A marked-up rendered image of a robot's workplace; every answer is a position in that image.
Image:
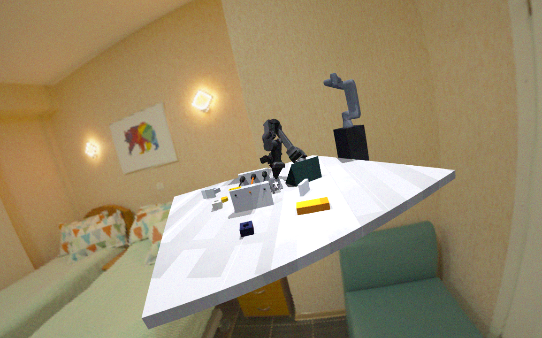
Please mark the orange rectangular block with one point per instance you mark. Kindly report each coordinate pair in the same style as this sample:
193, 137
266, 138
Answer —
312, 206

